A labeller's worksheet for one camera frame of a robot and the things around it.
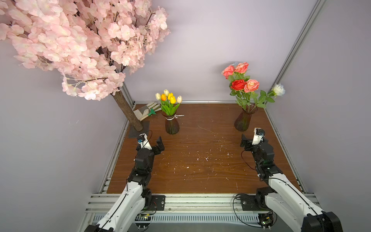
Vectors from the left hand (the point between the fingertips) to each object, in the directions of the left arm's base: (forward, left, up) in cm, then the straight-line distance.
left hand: (155, 138), depth 81 cm
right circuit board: (-36, -59, -17) cm, 71 cm away
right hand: (+3, -57, +2) cm, 57 cm away
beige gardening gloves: (+33, +19, -15) cm, 40 cm away
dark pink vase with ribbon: (+14, -8, -6) cm, 17 cm away
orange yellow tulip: (+18, -5, +14) cm, 23 cm away
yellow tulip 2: (+20, -8, +15) cm, 26 cm away
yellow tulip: (+15, -10, +8) cm, 20 cm away
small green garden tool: (+31, +10, -13) cm, 35 cm away
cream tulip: (+23, -6, +15) cm, 28 cm away
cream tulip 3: (+15, -5, +8) cm, 18 cm away
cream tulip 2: (+18, -14, +13) cm, 26 cm away
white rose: (+21, -70, +18) cm, 75 cm away
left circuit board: (-37, +3, -20) cm, 42 cm away
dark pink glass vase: (+19, -57, -9) cm, 61 cm away
